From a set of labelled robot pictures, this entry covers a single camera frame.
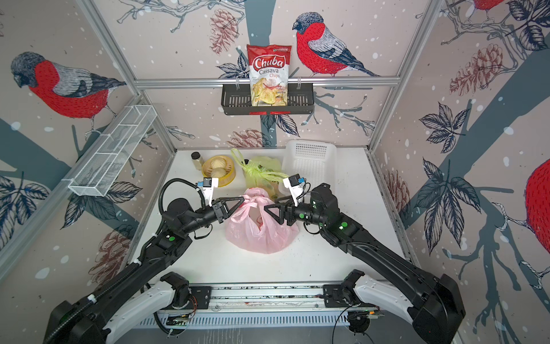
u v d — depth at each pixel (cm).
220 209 62
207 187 65
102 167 73
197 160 107
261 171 90
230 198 68
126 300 47
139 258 52
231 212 67
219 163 107
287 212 60
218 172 103
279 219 61
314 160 114
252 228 69
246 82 90
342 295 66
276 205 69
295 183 62
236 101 95
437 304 38
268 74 85
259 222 71
